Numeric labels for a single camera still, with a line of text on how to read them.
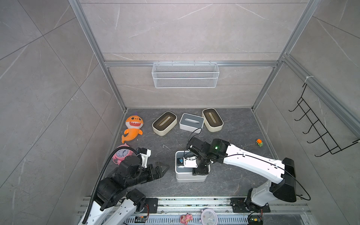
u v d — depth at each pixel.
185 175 0.67
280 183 0.42
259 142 0.96
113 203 0.43
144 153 0.60
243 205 0.73
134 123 0.99
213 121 1.04
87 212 0.41
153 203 0.73
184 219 0.67
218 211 0.73
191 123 1.06
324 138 0.64
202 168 0.61
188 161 0.61
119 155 0.90
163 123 1.01
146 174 0.55
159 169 0.56
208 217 0.69
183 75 1.01
